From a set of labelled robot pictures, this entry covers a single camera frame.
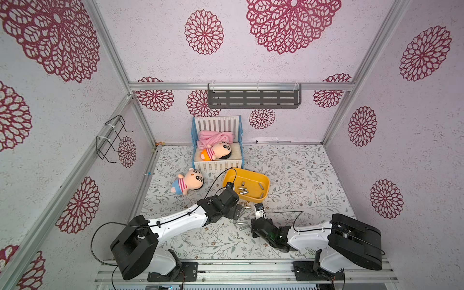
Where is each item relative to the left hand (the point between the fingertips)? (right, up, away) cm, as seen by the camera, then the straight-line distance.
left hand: (228, 206), depth 85 cm
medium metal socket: (+7, +6, +12) cm, 15 cm away
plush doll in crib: (-5, +27, +15) cm, 32 cm away
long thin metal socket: (+18, +7, +14) cm, 24 cm away
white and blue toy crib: (-6, +44, +24) cm, 51 cm away
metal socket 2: (+9, -3, +6) cm, 11 cm away
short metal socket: (+8, +5, +11) cm, 15 cm away
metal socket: (+8, +9, +15) cm, 19 cm away
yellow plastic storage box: (+12, +7, +16) cm, 21 cm away
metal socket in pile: (+7, -8, +1) cm, 11 cm away
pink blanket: (-10, +36, +24) cm, 45 cm away
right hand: (+13, -8, +4) cm, 16 cm away
